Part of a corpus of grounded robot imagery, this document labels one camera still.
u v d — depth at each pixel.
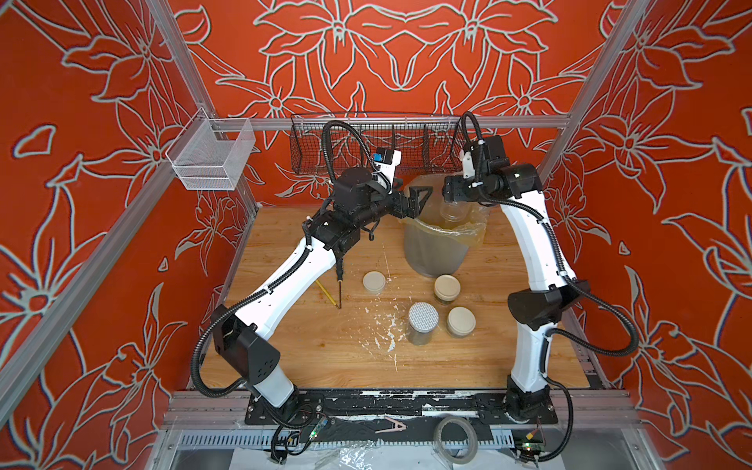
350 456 0.67
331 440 0.70
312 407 0.74
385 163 0.56
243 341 0.40
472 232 0.76
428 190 0.62
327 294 0.94
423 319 0.76
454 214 0.81
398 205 0.59
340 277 0.98
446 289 0.88
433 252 0.89
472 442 0.67
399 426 0.70
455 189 0.70
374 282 0.97
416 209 0.59
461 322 0.82
